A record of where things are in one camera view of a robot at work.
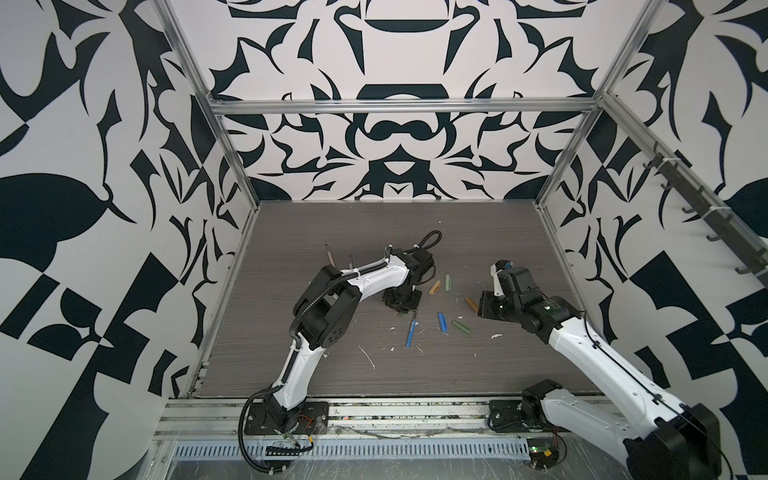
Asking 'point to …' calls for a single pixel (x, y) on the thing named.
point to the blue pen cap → (443, 322)
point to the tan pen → (331, 259)
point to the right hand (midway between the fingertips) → (480, 299)
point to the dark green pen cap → (462, 327)
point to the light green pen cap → (447, 283)
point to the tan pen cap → (435, 287)
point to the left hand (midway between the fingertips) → (407, 304)
